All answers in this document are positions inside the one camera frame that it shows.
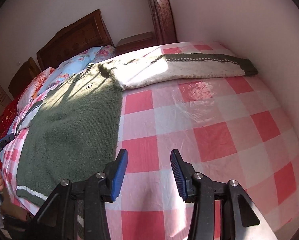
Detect light blue floral pillow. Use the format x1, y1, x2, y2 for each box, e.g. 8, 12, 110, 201
37, 46, 115, 95

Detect red bed cover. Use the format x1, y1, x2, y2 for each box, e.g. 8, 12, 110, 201
0, 97, 19, 139

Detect orange floral pillow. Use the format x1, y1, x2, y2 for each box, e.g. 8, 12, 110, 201
17, 67, 55, 114

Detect pink floral curtain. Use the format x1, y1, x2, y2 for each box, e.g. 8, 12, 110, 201
147, 0, 177, 44

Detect wooden nightstand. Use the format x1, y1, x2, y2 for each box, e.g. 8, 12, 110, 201
115, 32, 157, 56

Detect dark wooden headboard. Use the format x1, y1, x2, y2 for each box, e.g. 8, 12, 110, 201
8, 57, 41, 98
37, 9, 114, 70

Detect green and white knit sweater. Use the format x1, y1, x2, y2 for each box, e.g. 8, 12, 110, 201
15, 52, 259, 207

